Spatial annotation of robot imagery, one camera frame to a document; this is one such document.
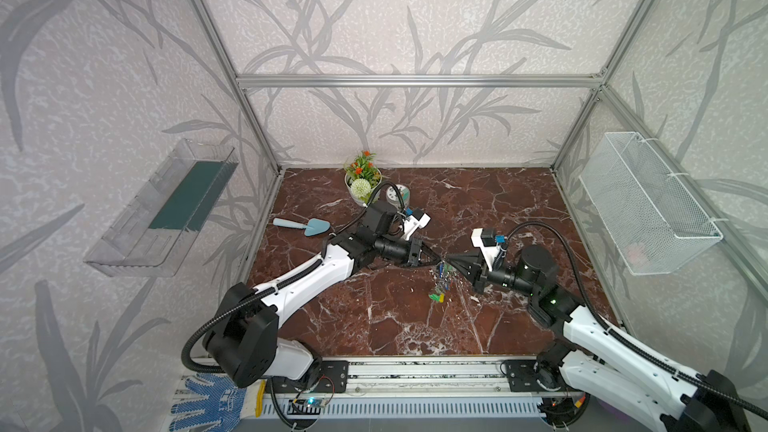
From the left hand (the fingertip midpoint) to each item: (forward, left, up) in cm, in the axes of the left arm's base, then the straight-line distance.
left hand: (441, 256), depth 71 cm
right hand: (+1, -2, +2) cm, 3 cm away
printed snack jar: (+30, +13, -16) cm, 36 cm away
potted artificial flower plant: (+32, +23, -8) cm, 40 cm away
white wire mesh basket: (+1, -44, +13) cm, 45 cm away
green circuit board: (-29, +33, -24) cm, 49 cm away
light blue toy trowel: (+23, +41, -24) cm, 53 cm away
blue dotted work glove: (-29, +50, -21) cm, 62 cm away
